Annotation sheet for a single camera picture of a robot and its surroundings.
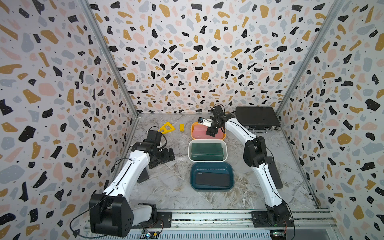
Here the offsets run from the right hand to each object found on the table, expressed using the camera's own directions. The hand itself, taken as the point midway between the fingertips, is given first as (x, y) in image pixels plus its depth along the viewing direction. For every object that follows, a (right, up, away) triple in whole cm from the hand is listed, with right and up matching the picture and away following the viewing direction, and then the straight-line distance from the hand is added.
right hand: (209, 125), depth 106 cm
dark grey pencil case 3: (+38, -28, -16) cm, 50 cm away
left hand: (-23, -18, -24) cm, 38 cm away
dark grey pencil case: (+1, -31, -20) cm, 37 cm away
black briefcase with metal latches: (+41, +6, +13) cm, 44 cm away
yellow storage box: (-8, +2, -11) cm, 14 cm away
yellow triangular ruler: (-34, -3, +5) cm, 34 cm away
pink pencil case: (-7, -4, -3) cm, 8 cm away
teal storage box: (+10, -25, -17) cm, 32 cm away
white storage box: (-1, -16, -10) cm, 19 cm away
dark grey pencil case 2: (-38, -29, -21) cm, 52 cm away
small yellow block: (-20, -1, +7) cm, 21 cm away
